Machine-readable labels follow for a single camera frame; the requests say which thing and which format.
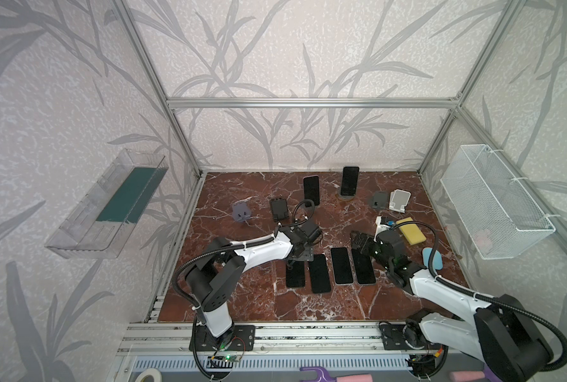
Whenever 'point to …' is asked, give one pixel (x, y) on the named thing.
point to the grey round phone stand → (380, 200)
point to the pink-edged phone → (311, 189)
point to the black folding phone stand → (279, 208)
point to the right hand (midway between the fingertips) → (359, 227)
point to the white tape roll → (153, 372)
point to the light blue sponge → (437, 258)
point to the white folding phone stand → (399, 200)
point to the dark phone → (349, 181)
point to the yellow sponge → (412, 231)
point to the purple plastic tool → (319, 375)
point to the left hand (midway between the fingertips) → (303, 247)
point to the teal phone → (364, 268)
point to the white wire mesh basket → (490, 205)
